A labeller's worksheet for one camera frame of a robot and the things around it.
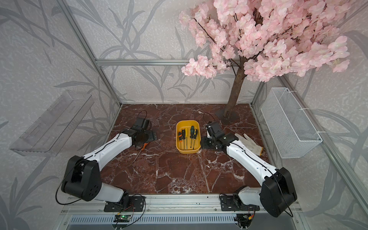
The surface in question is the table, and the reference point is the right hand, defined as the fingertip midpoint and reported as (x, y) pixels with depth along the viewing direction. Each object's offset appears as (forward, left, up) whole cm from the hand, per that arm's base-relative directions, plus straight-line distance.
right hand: (203, 141), depth 83 cm
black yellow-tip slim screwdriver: (+10, +13, -12) cm, 20 cm away
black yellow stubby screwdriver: (+10, +5, -12) cm, 16 cm away
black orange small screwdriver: (+11, +15, -11) cm, 22 cm away
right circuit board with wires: (-37, -19, -12) cm, 43 cm away
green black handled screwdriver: (+13, +7, -10) cm, 18 cm away
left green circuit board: (-36, +42, -13) cm, 56 cm away
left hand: (+6, +33, -3) cm, 33 cm away
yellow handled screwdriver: (+11, +11, -11) cm, 19 cm away
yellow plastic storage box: (+19, +15, -8) cm, 25 cm away
